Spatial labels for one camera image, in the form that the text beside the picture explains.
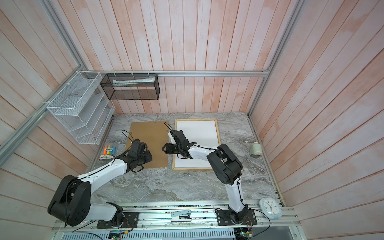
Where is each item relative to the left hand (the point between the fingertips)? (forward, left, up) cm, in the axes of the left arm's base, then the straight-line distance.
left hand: (148, 158), depth 90 cm
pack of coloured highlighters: (+8, +28, -3) cm, 30 cm away
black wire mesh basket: (+49, +17, +18) cm, 55 cm away
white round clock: (-27, -67, -2) cm, 73 cm away
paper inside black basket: (+36, +20, +30) cm, 51 cm away
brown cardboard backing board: (+22, 0, -5) cm, 22 cm away
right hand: (+6, -9, +1) cm, 11 cm away
